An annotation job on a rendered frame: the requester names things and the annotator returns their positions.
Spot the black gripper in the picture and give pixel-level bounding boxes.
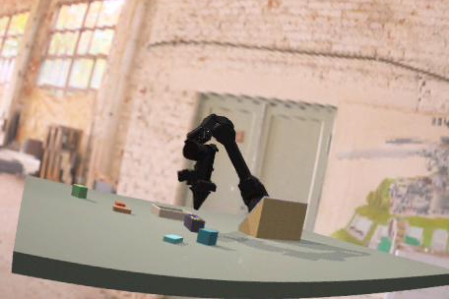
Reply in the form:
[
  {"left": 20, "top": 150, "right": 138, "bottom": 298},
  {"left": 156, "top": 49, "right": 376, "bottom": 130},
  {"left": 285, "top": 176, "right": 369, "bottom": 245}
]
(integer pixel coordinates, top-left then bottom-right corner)
[{"left": 186, "top": 162, "right": 217, "bottom": 210}]

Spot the light blue flat block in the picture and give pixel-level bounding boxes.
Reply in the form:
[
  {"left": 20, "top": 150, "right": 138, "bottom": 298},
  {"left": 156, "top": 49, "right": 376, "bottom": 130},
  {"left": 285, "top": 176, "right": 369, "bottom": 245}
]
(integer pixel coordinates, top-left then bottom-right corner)
[{"left": 162, "top": 235, "right": 183, "bottom": 244}]

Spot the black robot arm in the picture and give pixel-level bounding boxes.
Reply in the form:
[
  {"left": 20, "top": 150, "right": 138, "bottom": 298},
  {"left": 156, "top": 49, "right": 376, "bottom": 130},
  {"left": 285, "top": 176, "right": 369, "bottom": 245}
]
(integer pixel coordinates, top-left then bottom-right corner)
[{"left": 177, "top": 113, "right": 269, "bottom": 213}]

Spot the teal cube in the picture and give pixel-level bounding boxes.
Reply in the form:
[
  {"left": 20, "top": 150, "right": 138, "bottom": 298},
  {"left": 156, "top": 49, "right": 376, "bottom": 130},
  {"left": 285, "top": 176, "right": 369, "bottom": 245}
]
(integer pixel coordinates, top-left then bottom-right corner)
[{"left": 196, "top": 228, "right": 218, "bottom": 246}]

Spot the pale pink shallow tray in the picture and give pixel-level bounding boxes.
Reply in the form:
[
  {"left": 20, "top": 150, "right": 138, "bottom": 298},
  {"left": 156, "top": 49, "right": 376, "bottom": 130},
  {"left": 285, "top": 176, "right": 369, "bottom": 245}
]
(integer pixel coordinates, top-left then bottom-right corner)
[{"left": 151, "top": 205, "right": 193, "bottom": 221}]

